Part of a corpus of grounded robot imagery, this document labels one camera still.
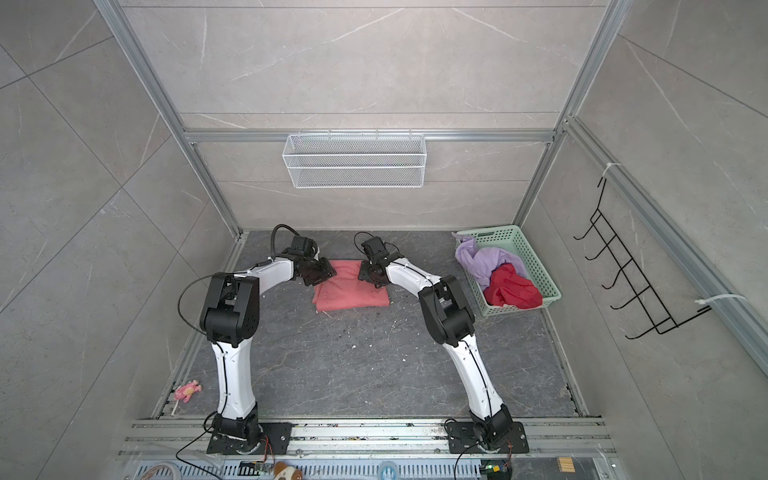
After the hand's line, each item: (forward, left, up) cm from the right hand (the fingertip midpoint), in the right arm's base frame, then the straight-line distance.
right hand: (366, 273), depth 105 cm
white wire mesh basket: (+28, +3, +29) cm, 40 cm away
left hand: (+1, +12, +2) cm, 12 cm away
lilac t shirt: (-4, -38, +10) cm, 40 cm away
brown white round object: (-57, +17, +2) cm, 60 cm away
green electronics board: (-58, -33, -2) cm, 67 cm away
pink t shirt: (-9, +6, +2) cm, 11 cm away
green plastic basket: (+15, -57, +1) cm, 58 cm away
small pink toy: (-39, +48, +1) cm, 62 cm away
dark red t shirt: (-15, -44, +11) cm, 48 cm away
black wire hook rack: (-23, -65, +29) cm, 75 cm away
